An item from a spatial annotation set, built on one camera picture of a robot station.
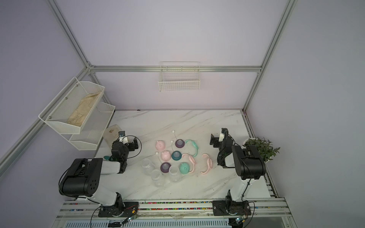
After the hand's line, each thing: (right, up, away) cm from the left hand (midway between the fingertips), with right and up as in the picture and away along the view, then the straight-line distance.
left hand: (128, 139), depth 94 cm
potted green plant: (+82, -2, -18) cm, 84 cm away
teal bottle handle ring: (+46, -6, +1) cm, 47 cm away
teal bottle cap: (+38, -16, -11) cm, 42 cm away
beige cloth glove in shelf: (-20, +16, -17) cm, 31 cm away
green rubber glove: (-16, -13, +2) cm, 20 cm away
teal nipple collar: (+32, -10, -2) cm, 34 cm away
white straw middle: (+28, -2, +7) cm, 29 cm away
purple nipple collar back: (+34, -3, +4) cm, 35 cm away
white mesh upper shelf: (-26, +18, -18) cm, 36 cm away
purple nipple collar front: (+26, -16, -9) cm, 32 cm away
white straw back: (+29, +5, +13) cm, 32 cm away
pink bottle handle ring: (+54, -14, -7) cm, 56 cm away
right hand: (+62, +2, +4) cm, 62 cm away
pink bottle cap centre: (+26, -10, -4) cm, 28 cm away
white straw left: (+19, -10, -1) cm, 22 cm away
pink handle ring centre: (+43, -12, -6) cm, 45 cm away
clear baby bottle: (+18, -13, -18) cm, 28 cm away
